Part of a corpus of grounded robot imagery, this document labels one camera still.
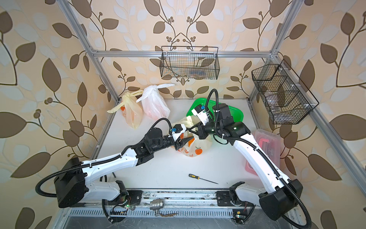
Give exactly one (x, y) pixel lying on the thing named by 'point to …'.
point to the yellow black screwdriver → (198, 178)
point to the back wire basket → (189, 62)
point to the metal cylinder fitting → (156, 204)
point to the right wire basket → (286, 98)
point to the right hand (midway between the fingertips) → (190, 129)
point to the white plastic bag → (154, 103)
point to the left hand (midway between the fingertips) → (187, 129)
